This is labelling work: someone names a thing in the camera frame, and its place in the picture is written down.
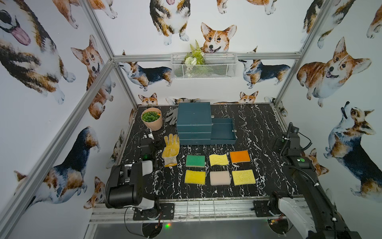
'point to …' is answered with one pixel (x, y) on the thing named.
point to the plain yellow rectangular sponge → (245, 177)
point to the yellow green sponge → (216, 159)
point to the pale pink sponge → (221, 178)
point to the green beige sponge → (195, 161)
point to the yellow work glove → (171, 150)
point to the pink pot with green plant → (152, 117)
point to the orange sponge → (239, 156)
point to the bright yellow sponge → (195, 177)
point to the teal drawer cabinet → (194, 123)
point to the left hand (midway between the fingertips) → (156, 134)
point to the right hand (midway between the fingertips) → (282, 140)
